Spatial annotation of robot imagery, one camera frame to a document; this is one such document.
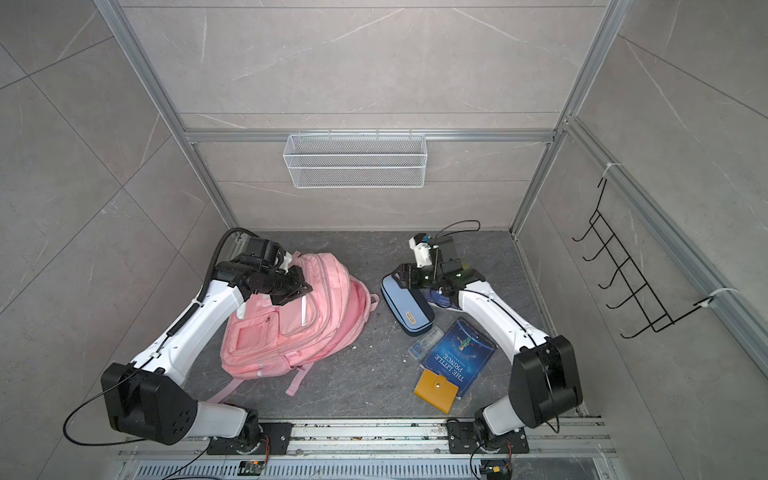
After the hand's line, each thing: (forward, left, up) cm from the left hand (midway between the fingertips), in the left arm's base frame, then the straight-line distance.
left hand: (312, 280), depth 80 cm
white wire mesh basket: (+43, -11, +9) cm, 45 cm away
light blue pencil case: (-1, -27, -16) cm, 31 cm away
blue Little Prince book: (-15, -42, -19) cm, 49 cm away
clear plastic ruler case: (-13, -30, -19) cm, 38 cm away
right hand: (+3, -25, -2) cm, 25 cm away
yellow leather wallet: (-25, -33, -18) cm, 45 cm away
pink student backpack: (-11, +14, -11) cm, 21 cm away
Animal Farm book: (+4, -39, -19) cm, 44 cm away
